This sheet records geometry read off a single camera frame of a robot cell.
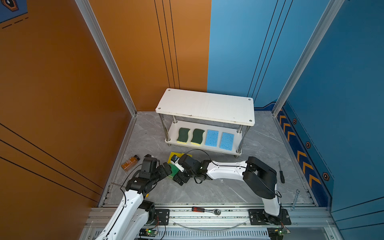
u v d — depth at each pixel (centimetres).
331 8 70
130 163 89
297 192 81
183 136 97
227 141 94
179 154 76
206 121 71
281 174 87
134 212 51
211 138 95
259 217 72
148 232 71
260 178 49
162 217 73
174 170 76
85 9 70
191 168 66
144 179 60
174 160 75
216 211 73
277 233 71
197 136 95
